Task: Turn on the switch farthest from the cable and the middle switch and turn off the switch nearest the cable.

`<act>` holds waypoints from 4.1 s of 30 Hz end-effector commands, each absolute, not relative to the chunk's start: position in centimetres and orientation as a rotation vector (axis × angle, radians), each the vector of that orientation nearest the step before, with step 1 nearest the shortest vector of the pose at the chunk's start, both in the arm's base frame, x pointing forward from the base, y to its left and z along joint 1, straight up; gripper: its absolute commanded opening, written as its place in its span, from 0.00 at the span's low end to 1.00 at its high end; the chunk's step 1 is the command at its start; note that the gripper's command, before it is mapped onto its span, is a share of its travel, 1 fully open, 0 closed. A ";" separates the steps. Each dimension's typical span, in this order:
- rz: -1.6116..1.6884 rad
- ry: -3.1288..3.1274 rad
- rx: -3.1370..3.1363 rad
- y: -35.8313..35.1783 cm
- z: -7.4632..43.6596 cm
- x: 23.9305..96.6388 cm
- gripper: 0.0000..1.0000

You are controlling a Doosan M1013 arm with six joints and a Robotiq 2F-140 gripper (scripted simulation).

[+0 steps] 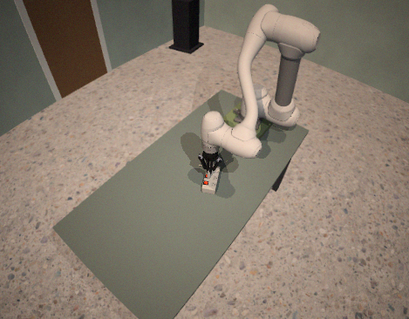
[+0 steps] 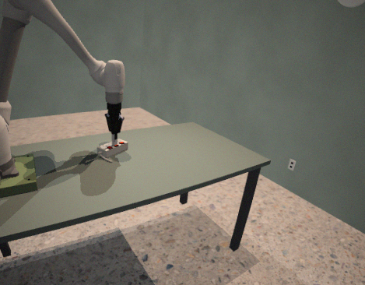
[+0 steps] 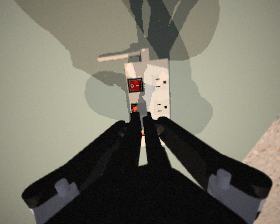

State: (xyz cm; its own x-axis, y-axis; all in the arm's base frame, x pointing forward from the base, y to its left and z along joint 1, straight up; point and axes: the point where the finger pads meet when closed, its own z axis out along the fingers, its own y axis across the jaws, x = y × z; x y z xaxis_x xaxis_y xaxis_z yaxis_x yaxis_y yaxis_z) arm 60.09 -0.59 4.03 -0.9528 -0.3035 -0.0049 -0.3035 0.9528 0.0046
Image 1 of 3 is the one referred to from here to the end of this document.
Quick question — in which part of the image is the white power strip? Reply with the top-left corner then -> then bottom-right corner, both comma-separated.
201,167 -> 220,194

